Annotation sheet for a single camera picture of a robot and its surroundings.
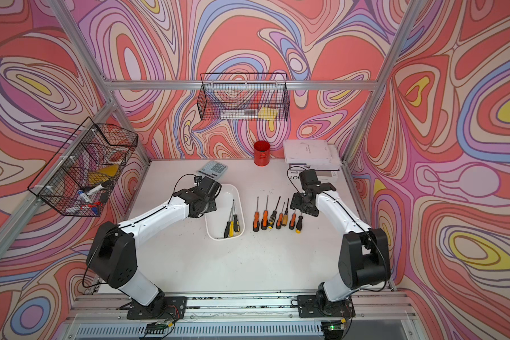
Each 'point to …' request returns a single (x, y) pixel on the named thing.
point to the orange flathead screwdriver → (292, 224)
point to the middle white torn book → (324, 166)
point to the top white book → (307, 151)
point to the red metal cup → (261, 153)
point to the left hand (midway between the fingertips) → (210, 204)
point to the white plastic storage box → (215, 222)
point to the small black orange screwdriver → (256, 222)
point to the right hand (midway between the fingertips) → (301, 212)
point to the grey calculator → (213, 169)
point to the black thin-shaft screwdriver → (227, 227)
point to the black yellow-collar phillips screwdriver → (299, 224)
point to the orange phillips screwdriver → (264, 224)
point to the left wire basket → (76, 179)
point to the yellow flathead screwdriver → (231, 224)
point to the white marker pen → (105, 185)
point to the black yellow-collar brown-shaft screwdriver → (285, 217)
